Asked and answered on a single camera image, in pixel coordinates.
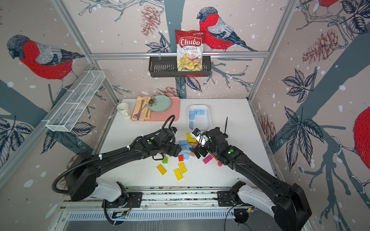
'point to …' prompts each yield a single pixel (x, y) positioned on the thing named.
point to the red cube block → (180, 158)
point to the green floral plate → (159, 103)
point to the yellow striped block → (191, 140)
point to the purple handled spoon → (140, 109)
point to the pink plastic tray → (173, 114)
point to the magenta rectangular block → (207, 159)
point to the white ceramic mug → (123, 109)
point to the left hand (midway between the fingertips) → (179, 145)
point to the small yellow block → (188, 135)
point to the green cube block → (165, 160)
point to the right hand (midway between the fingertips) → (196, 140)
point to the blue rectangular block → (191, 124)
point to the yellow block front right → (182, 167)
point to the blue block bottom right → (186, 156)
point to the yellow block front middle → (178, 173)
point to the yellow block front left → (161, 169)
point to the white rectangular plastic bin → (199, 117)
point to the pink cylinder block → (219, 163)
